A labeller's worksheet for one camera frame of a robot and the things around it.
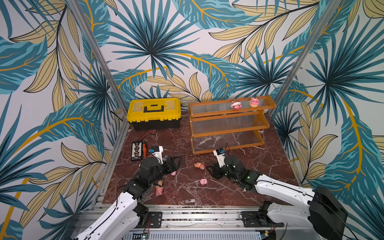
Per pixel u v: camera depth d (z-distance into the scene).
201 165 0.88
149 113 0.98
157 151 0.70
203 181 0.84
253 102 0.83
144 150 0.95
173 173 0.86
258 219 0.67
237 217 0.75
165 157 0.93
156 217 0.73
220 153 0.72
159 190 0.80
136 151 0.96
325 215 0.41
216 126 1.13
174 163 0.68
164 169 0.68
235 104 0.80
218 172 0.72
